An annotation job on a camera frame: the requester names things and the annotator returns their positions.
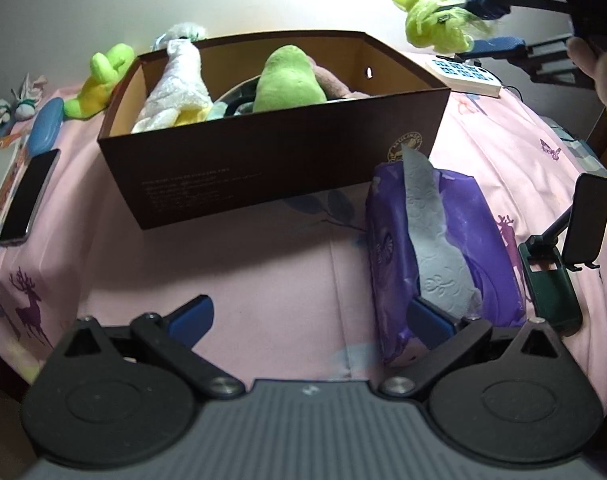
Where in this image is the lime green mesh sponge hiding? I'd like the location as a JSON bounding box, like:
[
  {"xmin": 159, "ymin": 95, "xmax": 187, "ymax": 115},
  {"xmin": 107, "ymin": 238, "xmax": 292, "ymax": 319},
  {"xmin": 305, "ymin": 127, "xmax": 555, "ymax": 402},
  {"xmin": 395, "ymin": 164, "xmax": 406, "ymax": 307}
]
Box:
[{"xmin": 391, "ymin": 0, "xmax": 493, "ymax": 54}]

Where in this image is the green pear plush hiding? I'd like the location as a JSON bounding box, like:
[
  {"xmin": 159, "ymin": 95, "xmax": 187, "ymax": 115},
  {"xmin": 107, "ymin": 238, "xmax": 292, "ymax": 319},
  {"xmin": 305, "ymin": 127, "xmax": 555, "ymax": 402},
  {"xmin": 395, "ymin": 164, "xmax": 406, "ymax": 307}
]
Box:
[{"xmin": 253, "ymin": 44, "xmax": 327, "ymax": 113}]

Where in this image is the teal blue plush toy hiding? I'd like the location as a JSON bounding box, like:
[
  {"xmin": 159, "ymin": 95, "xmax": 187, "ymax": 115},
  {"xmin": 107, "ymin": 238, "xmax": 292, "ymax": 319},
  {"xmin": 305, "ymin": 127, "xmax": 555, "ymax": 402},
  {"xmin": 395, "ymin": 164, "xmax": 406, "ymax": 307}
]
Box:
[{"xmin": 207, "ymin": 76, "xmax": 259, "ymax": 120}]

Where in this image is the white blue power strip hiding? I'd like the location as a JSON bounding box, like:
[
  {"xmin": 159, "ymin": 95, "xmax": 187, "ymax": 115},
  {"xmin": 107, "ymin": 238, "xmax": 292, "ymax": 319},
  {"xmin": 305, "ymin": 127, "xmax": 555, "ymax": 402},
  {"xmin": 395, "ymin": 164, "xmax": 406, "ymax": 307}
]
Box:
[{"xmin": 416, "ymin": 54, "xmax": 502, "ymax": 98}]

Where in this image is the purple tissue pack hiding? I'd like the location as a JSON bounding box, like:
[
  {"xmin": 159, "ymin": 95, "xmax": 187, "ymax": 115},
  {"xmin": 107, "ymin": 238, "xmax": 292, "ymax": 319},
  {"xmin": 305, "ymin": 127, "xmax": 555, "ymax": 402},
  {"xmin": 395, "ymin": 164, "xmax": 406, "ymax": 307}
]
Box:
[{"xmin": 366, "ymin": 148, "xmax": 526, "ymax": 364}]

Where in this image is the pink printed bedsheet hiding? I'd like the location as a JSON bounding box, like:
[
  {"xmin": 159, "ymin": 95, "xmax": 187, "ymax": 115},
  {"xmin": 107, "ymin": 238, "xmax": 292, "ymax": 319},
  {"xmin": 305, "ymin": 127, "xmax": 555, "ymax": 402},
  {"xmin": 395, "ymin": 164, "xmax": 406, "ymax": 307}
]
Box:
[{"xmin": 0, "ymin": 89, "xmax": 607, "ymax": 410}]

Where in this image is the striped blanket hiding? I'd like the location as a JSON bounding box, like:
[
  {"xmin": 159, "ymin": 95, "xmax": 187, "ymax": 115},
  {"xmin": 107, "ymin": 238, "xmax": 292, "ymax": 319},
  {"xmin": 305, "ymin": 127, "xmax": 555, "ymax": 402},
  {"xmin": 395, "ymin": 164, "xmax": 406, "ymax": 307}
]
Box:
[{"xmin": 543, "ymin": 117, "xmax": 607, "ymax": 178}]

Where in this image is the pink plush toy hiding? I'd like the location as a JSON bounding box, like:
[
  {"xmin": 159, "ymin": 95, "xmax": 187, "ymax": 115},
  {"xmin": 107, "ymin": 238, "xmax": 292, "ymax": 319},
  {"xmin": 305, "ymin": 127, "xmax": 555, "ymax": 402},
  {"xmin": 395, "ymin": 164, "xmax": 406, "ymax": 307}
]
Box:
[{"xmin": 309, "ymin": 58, "xmax": 369, "ymax": 100}]

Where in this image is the brown cardboard box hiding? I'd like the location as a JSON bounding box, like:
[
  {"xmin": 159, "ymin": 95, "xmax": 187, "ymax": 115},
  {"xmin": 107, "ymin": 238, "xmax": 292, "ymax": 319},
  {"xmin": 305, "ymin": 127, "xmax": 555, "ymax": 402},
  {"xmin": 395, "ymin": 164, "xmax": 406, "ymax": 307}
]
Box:
[{"xmin": 98, "ymin": 30, "xmax": 450, "ymax": 230}]

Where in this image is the black smartphone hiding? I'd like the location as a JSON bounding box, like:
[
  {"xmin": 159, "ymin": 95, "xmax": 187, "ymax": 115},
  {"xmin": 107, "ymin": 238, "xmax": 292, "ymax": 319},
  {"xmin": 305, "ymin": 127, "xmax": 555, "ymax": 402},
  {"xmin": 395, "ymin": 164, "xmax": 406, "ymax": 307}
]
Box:
[{"xmin": 0, "ymin": 148, "xmax": 61, "ymax": 247}]

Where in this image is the white plush in box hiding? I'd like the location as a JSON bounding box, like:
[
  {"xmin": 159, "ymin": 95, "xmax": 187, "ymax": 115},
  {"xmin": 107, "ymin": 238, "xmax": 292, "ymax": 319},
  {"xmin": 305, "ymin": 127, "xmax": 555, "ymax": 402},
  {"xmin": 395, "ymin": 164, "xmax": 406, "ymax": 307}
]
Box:
[{"xmin": 131, "ymin": 39, "xmax": 214, "ymax": 133}]

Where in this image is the blue glasses case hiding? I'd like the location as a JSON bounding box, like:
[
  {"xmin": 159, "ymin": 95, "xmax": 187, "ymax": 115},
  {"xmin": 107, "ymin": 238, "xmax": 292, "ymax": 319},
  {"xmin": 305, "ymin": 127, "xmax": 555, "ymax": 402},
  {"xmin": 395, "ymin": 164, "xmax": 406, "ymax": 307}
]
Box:
[{"xmin": 27, "ymin": 98, "xmax": 64, "ymax": 157}]

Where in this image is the green yellow plush toy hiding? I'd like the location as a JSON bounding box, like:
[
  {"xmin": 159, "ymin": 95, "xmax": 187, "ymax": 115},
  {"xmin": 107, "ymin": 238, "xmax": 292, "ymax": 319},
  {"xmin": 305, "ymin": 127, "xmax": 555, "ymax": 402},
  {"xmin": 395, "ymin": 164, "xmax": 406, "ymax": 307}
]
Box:
[{"xmin": 64, "ymin": 44, "xmax": 136, "ymax": 120}]

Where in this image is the white gloves bundle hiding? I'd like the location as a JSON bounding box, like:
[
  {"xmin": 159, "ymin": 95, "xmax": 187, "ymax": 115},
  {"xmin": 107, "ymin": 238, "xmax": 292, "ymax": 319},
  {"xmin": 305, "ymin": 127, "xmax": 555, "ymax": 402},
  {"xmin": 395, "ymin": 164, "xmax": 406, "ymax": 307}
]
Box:
[{"xmin": 0, "ymin": 74, "xmax": 48, "ymax": 132}]

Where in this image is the grey fluffy plush ball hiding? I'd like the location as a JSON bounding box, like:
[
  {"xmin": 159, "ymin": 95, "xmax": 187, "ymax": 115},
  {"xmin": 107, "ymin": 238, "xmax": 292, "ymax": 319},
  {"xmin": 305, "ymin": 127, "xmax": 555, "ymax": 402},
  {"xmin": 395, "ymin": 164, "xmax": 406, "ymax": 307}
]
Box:
[{"xmin": 151, "ymin": 22, "xmax": 208, "ymax": 51}]

